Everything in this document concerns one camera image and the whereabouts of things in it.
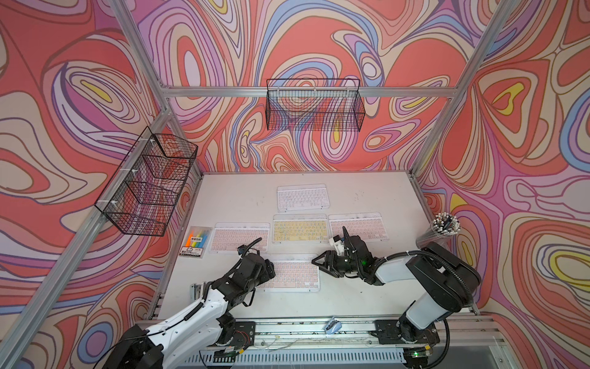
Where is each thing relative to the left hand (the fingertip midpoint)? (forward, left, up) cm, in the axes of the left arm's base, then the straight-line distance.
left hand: (272, 271), depth 85 cm
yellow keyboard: (+19, -11, -1) cm, 22 cm away
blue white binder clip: (-18, -22, 0) cm, 28 cm away
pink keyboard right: (+20, -41, 0) cm, 46 cm away
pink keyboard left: (+16, +20, -1) cm, 25 cm away
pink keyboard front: (0, -9, -1) cm, 9 cm away
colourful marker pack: (+13, +33, 0) cm, 35 cm away
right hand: (0, -17, 0) cm, 17 cm away
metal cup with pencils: (+12, -64, +13) cm, 66 cm away
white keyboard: (+36, -12, +1) cm, 38 cm away
